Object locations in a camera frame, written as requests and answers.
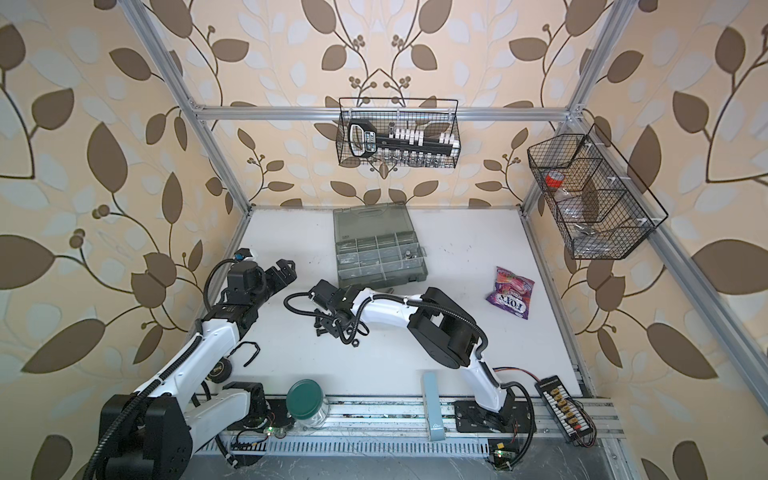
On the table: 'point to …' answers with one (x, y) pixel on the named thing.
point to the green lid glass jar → (306, 405)
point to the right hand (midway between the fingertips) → (337, 320)
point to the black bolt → (321, 331)
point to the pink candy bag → (511, 293)
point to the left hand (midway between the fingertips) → (277, 267)
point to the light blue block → (436, 430)
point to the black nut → (355, 345)
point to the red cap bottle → (554, 179)
